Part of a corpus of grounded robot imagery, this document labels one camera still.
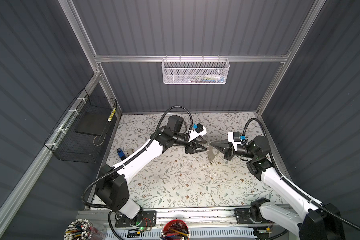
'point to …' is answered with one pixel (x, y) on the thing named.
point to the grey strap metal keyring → (211, 155)
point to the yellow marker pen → (111, 115)
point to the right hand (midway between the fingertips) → (213, 145)
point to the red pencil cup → (175, 229)
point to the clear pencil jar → (82, 229)
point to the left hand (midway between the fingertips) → (206, 145)
